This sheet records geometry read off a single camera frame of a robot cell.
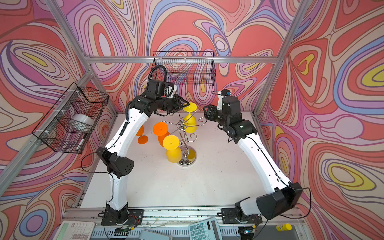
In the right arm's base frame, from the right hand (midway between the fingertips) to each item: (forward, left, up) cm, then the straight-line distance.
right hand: (207, 112), depth 73 cm
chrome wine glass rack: (-9, +10, -25) cm, 28 cm away
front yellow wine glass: (-16, +17, -10) cm, 26 cm away
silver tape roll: (-3, +61, -1) cm, 61 cm away
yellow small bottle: (-45, -32, -26) cm, 61 cm away
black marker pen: (-11, +63, -8) cm, 64 cm away
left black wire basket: (-4, +65, +1) cm, 65 cm away
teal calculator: (-45, +2, -32) cm, 56 cm away
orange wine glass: (-7, +23, -3) cm, 24 cm away
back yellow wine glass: (-1, +9, -7) cm, 11 cm away
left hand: (+4, +9, +2) cm, 10 cm away
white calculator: (-44, +64, -31) cm, 84 cm away
